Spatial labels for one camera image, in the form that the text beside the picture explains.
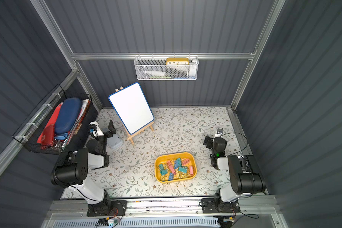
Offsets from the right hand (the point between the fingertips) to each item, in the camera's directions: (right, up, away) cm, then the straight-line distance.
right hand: (218, 136), depth 93 cm
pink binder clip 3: (-19, -19, -10) cm, 29 cm away
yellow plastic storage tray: (-37, -14, -4) cm, 40 cm away
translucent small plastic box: (-70, -4, +3) cm, 70 cm away
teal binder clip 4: (-35, -20, -11) cm, 42 cm away
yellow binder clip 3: (-27, -21, -11) cm, 36 cm away
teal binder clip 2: (-26, -15, -5) cm, 31 cm away
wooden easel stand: (-58, 0, 0) cm, 58 cm away
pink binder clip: (-32, -17, -7) cm, 37 cm away
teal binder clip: (-37, -18, -7) cm, 42 cm away
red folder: (-89, +3, -28) cm, 93 cm away
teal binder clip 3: (-24, -18, -10) cm, 32 cm away
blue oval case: (-84, +14, -21) cm, 88 cm away
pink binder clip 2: (-22, -15, -5) cm, 27 cm away
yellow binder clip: (-35, -23, -11) cm, 43 cm away
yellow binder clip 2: (-22, -22, -10) cm, 33 cm away
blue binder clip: (-31, -22, -11) cm, 40 cm away
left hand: (-71, +10, -9) cm, 73 cm away
